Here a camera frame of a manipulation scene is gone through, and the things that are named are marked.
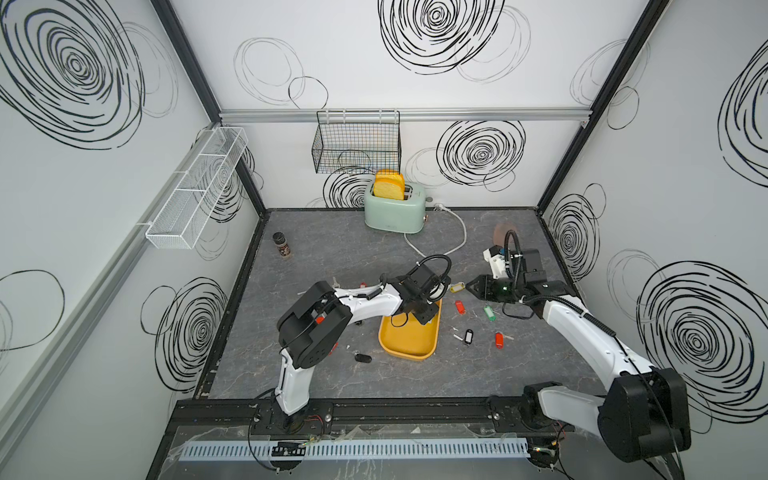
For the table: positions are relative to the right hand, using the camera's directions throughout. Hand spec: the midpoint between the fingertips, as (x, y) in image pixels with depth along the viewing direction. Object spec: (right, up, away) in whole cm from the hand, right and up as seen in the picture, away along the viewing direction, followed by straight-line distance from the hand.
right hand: (472, 287), depth 83 cm
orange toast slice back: (-23, +36, +19) cm, 47 cm away
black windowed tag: (0, -15, +4) cm, 16 cm away
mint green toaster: (-17, +22, +25) cm, 37 cm away
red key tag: (-1, -8, +11) cm, 14 cm away
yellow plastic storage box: (-19, -15, +5) cm, 25 cm away
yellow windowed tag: (-1, -2, +13) cm, 13 cm away
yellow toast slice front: (-23, +31, +16) cm, 42 cm away
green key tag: (+8, -10, +9) cm, 15 cm away
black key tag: (-31, -20, 0) cm, 37 cm away
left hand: (-11, -8, +8) cm, 16 cm away
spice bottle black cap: (-60, +13, +16) cm, 63 cm away
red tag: (+9, -16, +4) cm, 19 cm away
